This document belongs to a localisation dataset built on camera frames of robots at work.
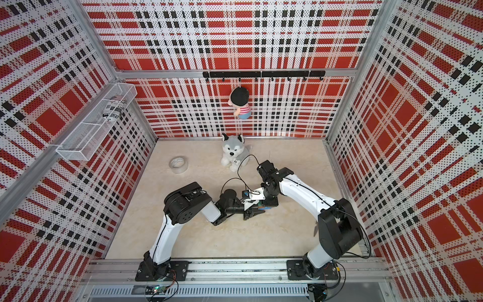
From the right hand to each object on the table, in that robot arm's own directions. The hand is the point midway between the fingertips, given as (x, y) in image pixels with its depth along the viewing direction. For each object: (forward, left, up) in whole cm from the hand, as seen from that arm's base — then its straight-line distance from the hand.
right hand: (269, 197), depth 85 cm
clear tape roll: (+25, +51, -7) cm, 57 cm away
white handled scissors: (-11, -21, -10) cm, 26 cm away
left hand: (0, +2, -9) cm, 9 cm away
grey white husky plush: (+21, +16, +7) cm, 28 cm away
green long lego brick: (-4, +5, +2) cm, 6 cm away
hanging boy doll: (+42, +14, +25) cm, 50 cm away
